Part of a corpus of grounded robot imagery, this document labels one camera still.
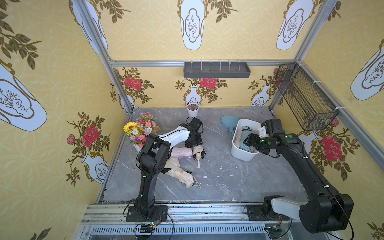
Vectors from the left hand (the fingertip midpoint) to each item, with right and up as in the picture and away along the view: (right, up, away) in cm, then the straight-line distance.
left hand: (193, 142), depth 99 cm
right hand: (+32, +3, -18) cm, 36 cm away
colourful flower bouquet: (-29, +12, -10) cm, 32 cm away
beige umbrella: (+28, +1, -4) cm, 28 cm away
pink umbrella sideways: (-8, -5, -7) cm, 12 cm away
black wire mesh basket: (+59, +20, -26) cm, 67 cm away
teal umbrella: (+33, +8, -5) cm, 34 cm away
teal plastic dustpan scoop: (+28, +13, +13) cm, 33 cm away
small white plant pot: (-1, +23, +11) cm, 25 cm away
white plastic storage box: (+25, -4, -14) cm, 29 cm away
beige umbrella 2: (-11, -13, -15) cm, 23 cm away
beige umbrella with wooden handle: (+3, -5, -9) cm, 10 cm away
